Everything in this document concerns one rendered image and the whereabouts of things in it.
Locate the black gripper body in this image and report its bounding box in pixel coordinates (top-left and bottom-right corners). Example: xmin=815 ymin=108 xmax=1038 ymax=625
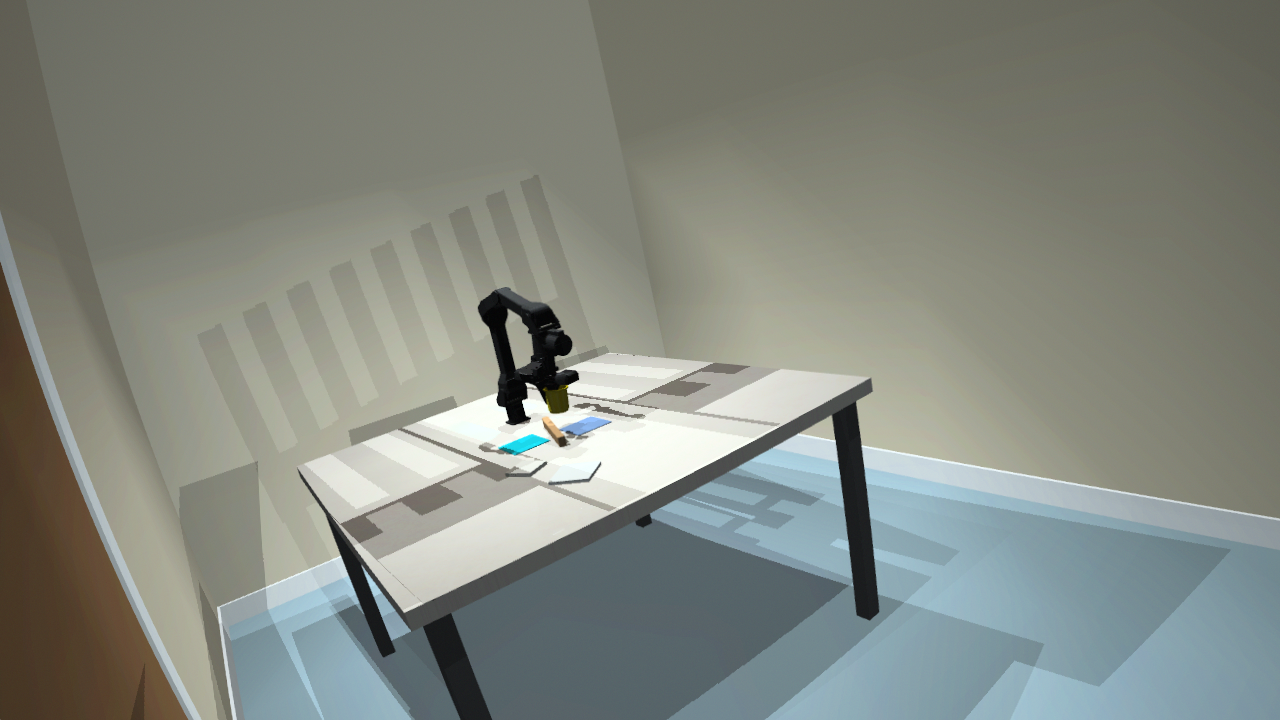
xmin=515 ymin=352 xmax=579 ymax=386

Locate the light wooden plank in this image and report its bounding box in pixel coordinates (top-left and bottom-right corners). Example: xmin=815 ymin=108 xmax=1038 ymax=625
xmin=541 ymin=416 xmax=567 ymax=447

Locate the white flat square slab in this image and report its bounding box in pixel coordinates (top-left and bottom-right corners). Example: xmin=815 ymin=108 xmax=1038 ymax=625
xmin=506 ymin=461 xmax=547 ymax=477

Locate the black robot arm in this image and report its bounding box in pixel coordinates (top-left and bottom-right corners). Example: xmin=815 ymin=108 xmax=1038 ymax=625
xmin=477 ymin=287 xmax=572 ymax=425

